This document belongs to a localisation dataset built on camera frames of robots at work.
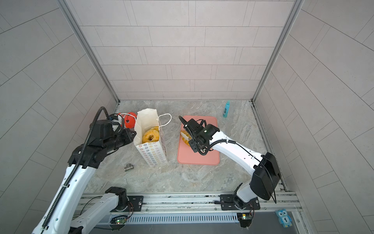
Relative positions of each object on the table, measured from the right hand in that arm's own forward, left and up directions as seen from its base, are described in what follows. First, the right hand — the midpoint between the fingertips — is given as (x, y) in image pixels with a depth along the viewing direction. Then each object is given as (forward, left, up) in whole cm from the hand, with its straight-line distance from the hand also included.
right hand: (196, 145), depth 79 cm
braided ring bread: (+6, +22, +6) cm, 24 cm away
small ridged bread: (+5, +5, +2) cm, 7 cm away
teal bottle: (+28, -23, -4) cm, 36 cm away
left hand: (+2, +27, +14) cm, 30 cm away
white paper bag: (-6, +24, +4) cm, 25 cm away
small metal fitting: (-6, +38, -9) cm, 40 cm away
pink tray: (-1, +7, -12) cm, 13 cm away
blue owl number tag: (-35, -38, -11) cm, 53 cm away
